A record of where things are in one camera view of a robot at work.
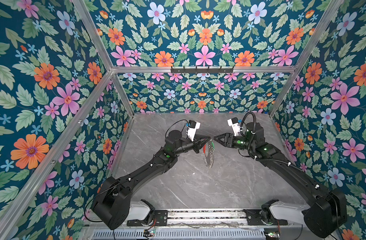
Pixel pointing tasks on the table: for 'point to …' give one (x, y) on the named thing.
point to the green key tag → (213, 145)
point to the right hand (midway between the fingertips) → (216, 137)
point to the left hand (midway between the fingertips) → (212, 135)
